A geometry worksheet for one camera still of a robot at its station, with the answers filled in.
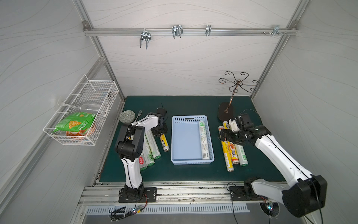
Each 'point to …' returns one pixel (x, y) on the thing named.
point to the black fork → (139, 114)
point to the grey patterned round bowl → (127, 116)
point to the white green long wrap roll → (203, 140)
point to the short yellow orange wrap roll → (234, 155)
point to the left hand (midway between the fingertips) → (163, 133)
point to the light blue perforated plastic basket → (186, 147)
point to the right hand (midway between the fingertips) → (225, 137)
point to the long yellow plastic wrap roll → (164, 143)
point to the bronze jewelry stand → (225, 109)
